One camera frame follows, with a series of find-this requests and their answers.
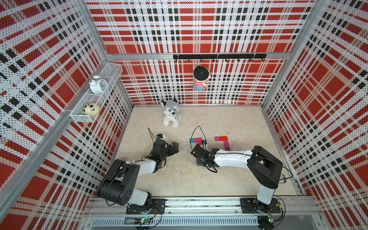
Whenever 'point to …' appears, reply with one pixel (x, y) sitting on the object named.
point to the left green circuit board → (142, 221)
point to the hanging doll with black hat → (201, 75)
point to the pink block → (226, 143)
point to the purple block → (227, 149)
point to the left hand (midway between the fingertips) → (175, 145)
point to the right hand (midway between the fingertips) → (203, 158)
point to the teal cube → (191, 140)
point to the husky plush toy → (171, 113)
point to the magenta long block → (197, 140)
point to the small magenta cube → (217, 138)
